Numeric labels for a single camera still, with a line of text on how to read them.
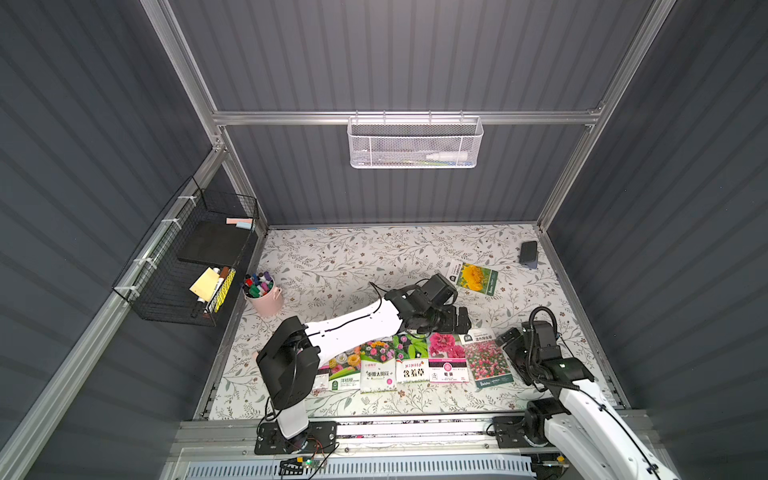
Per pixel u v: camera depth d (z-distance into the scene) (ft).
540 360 2.06
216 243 2.57
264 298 2.91
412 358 2.84
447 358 2.84
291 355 1.58
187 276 2.37
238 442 2.47
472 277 3.45
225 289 2.07
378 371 2.76
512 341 2.52
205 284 2.24
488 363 2.81
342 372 2.76
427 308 2.02
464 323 2.28
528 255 3.54
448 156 2.93
